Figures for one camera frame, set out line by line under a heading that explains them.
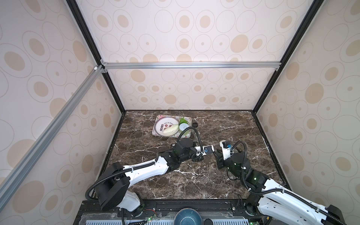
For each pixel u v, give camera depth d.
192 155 0.66
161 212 0.74
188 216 0.70
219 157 0.68
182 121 1.03
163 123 1.10
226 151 0.65
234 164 0.57
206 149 0.62
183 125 1.03
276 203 0.58
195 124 1.00
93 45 0.81
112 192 0.41
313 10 0.69
